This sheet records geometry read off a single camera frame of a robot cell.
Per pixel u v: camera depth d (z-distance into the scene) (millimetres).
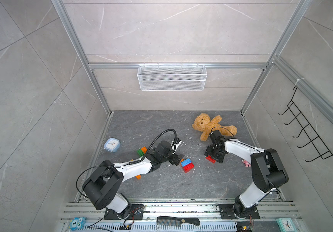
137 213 719
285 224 686
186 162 878
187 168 858
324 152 585
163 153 679
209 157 851
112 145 975
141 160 572
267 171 464
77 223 690
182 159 876
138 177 698
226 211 729
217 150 710
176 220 715
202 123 1005
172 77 1009
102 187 431
